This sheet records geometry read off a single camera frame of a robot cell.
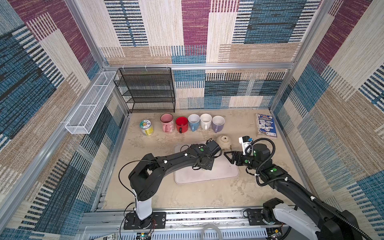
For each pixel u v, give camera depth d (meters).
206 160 0.66
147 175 0.49
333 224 0.40
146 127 1.01
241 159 0.71
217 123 1.07
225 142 0.92
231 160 0.72
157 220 0.73
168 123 0.99
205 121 1.02
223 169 0.90
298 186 0.51
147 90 1.08
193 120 1.05
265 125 1.08
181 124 1.06
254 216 0.74
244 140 0.74
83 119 0.71
